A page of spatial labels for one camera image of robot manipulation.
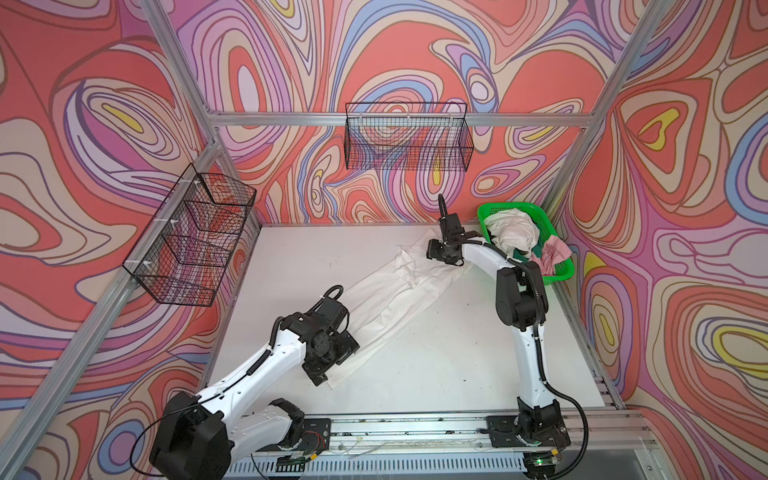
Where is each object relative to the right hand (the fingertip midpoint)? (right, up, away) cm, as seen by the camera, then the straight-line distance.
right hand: (438, 257), depth 107 cm
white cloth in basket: (+25, +10, -5) cm, 27 cm away
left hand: (-28, -27, -28) cm, 47 cm away
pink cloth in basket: (+39, +2, -4) cm, 40 cm away
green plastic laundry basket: (+41, -4, -9) cm, 42 cm away
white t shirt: (-14, -10, -7) cm, 19 cm away
